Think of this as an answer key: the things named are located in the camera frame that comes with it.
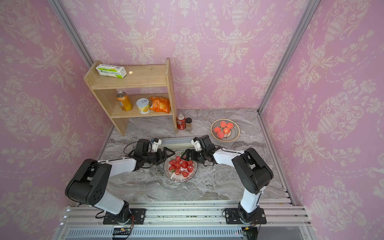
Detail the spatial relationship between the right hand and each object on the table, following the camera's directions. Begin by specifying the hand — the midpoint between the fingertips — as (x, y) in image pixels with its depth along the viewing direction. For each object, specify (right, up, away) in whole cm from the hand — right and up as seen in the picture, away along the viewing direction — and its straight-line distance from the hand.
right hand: (187, 158), depth 90 cm
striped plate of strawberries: (-8, -9, -6) cm, 13 cm away
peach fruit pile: (+26, +18, +18) cm, 36 cm away
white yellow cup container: (-25, +32, -2) cm, 41 cm away
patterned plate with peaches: (+29, +12, +14) cm, 34 cm away
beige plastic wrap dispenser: (-4, +8, +6) cm, 11 cm away
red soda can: (-4, +22, +13) cm, 26 cm away
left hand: (-9, +1, -1) cm, 9 cm away
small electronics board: (-31, -32, -17) cm, 47 cm away
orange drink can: (-36, +34, -4) cm, 49 cm away
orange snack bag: (-16, +32, -1) cm, 36 cm away
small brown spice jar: (+1, +20, +14) cm, 25 cm away
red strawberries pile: (-5, -4, -2) cm, 7 cm away
